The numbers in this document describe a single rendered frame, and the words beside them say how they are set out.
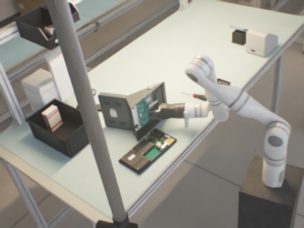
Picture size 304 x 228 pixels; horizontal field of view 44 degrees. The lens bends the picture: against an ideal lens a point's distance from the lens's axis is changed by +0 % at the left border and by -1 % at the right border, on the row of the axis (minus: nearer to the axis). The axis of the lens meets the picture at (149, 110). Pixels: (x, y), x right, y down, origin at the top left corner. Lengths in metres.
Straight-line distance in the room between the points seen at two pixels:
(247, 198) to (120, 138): 0.66
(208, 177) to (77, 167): 1.41
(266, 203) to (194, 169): 1.30
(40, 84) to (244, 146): 1.81
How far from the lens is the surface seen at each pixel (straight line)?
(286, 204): 1.78
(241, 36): 2.48
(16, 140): 2.08
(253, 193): 1.80
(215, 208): 2.80
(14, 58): 3.01
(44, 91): 2.02
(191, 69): 1.54
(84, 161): 1.82
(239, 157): 3.12
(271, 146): 1.65
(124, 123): 1.89
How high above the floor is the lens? 2.25
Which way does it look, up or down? 38 degrees down
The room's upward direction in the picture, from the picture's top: 9 degrees counter-clockwise
